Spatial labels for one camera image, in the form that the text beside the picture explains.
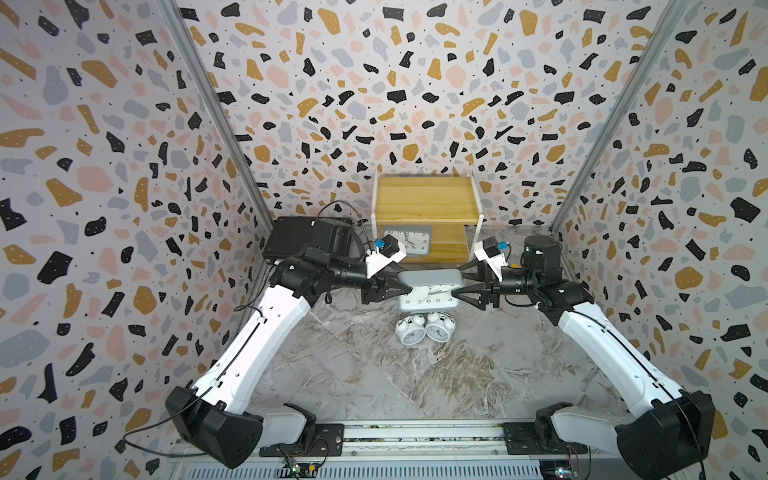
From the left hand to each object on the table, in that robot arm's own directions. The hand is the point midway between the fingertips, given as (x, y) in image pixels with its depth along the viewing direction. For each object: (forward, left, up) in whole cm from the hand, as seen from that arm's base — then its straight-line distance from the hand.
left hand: (407, 280), depth 65 cm
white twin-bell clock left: (+1, -2, -26) cm, 27 cm away
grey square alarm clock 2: (-1, -5, -3) cm, 6 cm away
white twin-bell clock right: (+2, -10, -26) cm, 28 cm away
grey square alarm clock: (+23, -3, -12) cm, 26 cm away
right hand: (+1, -11, -4) cm, 12 cm away
